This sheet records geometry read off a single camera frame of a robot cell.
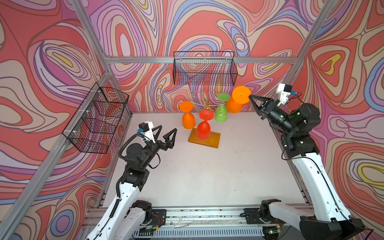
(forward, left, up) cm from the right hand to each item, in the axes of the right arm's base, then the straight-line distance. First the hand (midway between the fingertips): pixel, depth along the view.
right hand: (247, 100), depth 57 cm
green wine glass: (+21, +3, -29) cm, 36 cm away
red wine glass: (+7, +16, -25) cm, 30 cm away
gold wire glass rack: (+46, +7, -33) cm, 57 cm away
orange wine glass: (+13, +24, -25) cm, 37 cm away
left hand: (-2, +32, -14) cm, 35 cm away
